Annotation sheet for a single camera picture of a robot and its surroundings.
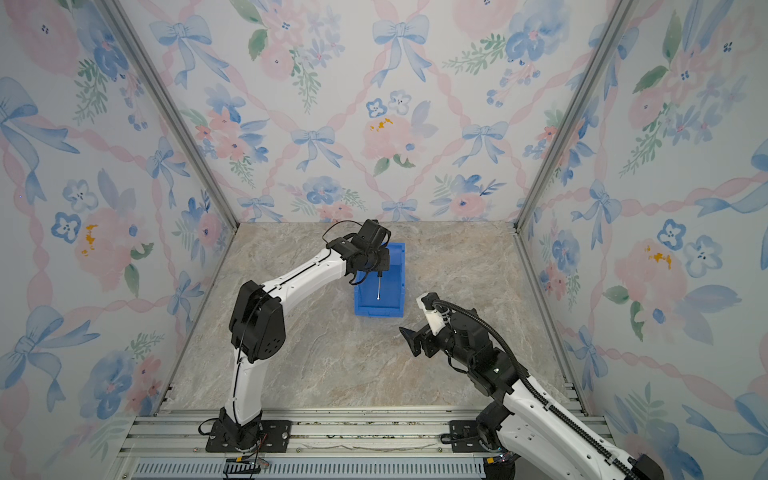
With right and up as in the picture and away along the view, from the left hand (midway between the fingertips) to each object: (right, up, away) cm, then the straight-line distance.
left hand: (386, 257), depth 92 cm
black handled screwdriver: (-2, -6, 0) cm, 6 cm away
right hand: (+7, -15, -16) cm, 23 cm away
